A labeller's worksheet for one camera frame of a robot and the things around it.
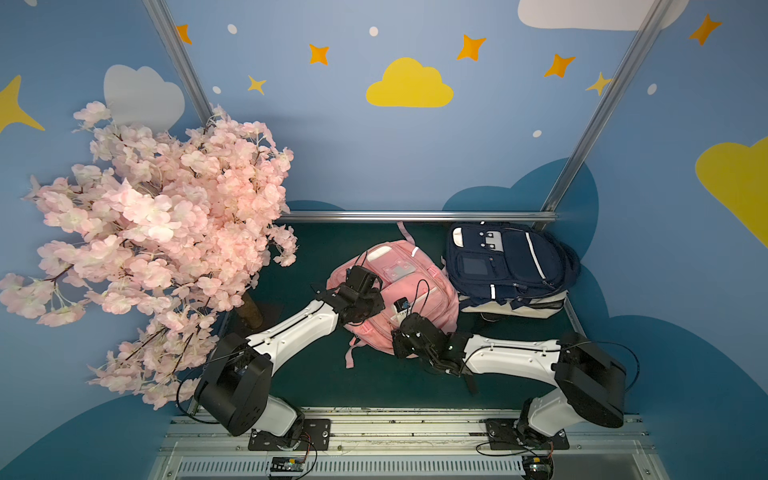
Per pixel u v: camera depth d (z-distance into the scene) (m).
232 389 0.42
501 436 0.75
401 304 0.75
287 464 0.72
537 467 0.73
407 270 1.01
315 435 0.75
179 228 0.38
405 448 0.74
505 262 1.04
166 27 0.70
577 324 1.01
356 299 0.66
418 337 0.62
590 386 0.44
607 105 0.85
